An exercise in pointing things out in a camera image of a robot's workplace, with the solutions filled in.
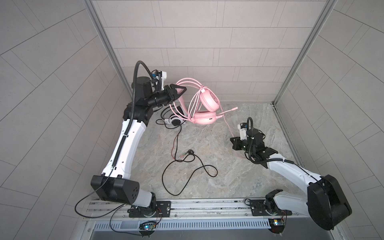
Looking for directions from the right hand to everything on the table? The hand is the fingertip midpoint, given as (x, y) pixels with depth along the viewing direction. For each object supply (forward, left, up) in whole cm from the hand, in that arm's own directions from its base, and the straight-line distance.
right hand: (229, 139), depth 85 cm
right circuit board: (-40, -16, -12) cm, 45 cm away
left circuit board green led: (-37, +42, -6) cm, 57 cm away
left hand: (+5, +22, +34) cm, 41 cm away
